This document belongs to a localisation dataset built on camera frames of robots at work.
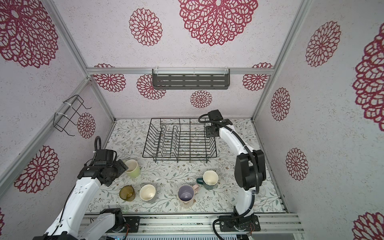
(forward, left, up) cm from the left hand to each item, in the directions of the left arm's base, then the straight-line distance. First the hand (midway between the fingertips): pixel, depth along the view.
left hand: (120, 173), depth 80 cm
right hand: (+26, -52, +6) cm, 59 cm away
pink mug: (-9, -35, -8) cm, 37 cm away
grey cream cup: (-7, -14, -9) cm, 18 cm away
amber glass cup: (-7, -2, -10) cm, 12 cm away
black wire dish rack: (+29, -30, -9) cm, 43 cm away
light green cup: (+2, -7, 0) cm, 7 cm away
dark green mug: (-1, -49, -8) cm, 49 cm away
